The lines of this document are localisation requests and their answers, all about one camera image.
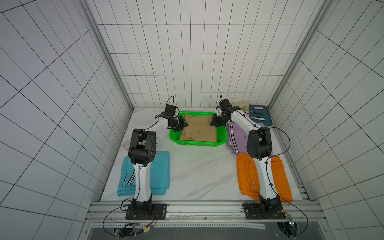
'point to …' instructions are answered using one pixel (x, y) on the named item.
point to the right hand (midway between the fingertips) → (207, 123)
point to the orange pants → (249, 181)
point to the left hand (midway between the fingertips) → (186, 126)
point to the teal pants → (159, 175)
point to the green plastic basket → (221, 133)
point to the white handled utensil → (261, 119)
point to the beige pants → (199, 129)
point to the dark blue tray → (260, 114)
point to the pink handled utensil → (257, 108)
